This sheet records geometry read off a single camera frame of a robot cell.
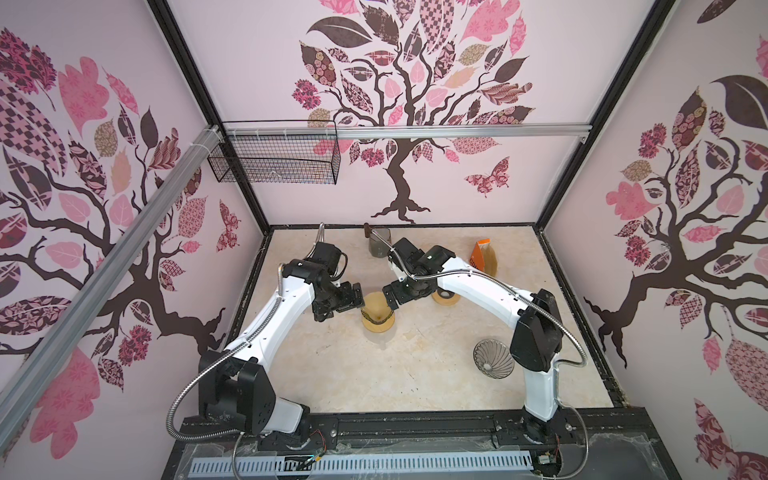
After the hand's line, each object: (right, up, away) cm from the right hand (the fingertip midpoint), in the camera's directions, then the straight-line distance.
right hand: (400, 292), depth 86 cm
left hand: (-14, -5, -6) cm, 16 cm away
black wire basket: (-39, +45, +9) cm, 60 cm away
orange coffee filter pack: (+28, +10, +13) cm, 33 cm away
